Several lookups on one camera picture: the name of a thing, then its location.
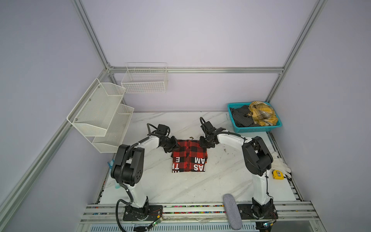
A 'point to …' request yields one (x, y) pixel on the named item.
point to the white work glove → (278, 164)
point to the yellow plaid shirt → (263, 114)
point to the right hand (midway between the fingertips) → (199, 144)
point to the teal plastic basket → (239, 129)
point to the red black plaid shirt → (190, 156)
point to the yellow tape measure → (278, 175)
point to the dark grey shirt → (241, 118)
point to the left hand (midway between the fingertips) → (179, 146)
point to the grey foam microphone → (233, 212)
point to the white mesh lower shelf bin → (109, 143)
